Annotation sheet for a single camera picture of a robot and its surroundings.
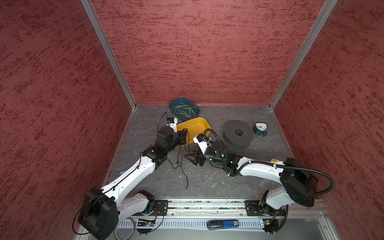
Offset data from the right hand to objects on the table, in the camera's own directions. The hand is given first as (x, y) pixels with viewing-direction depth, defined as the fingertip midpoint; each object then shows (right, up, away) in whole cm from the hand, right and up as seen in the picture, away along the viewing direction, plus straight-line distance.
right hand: (187, 155), depth 75 cm
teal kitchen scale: (+50, +12, +28) cm, 58 cm away
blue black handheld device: (+12, -29, -10) cm, 33 cm away
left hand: (0, +11, +5) cm, 12 cm away
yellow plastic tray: (+4, +13, +33) cm, 36 cm away
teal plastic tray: (-7, +33, +42) cm, 54 cm away
